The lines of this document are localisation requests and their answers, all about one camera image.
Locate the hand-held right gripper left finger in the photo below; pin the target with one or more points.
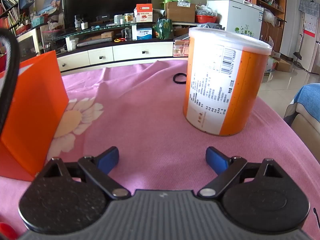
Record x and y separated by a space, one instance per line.
108 161

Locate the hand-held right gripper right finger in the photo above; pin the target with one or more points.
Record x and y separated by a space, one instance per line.
216 160

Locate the orange cardboard box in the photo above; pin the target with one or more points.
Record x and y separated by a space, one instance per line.
30 112

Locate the pink flowered tablecloth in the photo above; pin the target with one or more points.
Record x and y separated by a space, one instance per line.
150 120

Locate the orange canister with white lid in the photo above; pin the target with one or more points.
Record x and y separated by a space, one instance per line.
225 87

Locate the white television stand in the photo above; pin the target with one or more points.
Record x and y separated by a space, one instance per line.
125 52

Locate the blue sofa cover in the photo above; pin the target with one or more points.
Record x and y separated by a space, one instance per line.
307 97

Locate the open cardboard box on floor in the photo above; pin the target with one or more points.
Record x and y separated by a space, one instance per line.
281 64

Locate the red and white packet box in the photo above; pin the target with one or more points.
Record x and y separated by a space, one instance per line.
180 48

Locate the red object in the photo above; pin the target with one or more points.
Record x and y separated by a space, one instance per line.
6 231

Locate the blue and white carton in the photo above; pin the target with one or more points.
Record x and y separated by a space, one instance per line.
144 33

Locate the red plastic basin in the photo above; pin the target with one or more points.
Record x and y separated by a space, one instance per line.
205 19

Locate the green foil bag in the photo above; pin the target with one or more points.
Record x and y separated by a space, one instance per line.
163 28

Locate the white glass-door cabinet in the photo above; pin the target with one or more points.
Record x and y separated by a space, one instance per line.
27 42

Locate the white small fridge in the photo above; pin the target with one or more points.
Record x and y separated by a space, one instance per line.
240 17

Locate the brown cardboard box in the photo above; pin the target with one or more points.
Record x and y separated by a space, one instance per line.
180 12

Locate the red and white carton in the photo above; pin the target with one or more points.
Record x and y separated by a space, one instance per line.
144 12

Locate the black flat television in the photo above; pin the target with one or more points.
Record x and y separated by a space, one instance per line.
105 0

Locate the wooden shelf unit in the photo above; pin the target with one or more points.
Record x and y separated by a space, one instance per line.
271 2

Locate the bookshelf with books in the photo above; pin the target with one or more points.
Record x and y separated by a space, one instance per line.
10 2

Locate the wall calendar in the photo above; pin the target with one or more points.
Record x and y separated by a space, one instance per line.
310 17

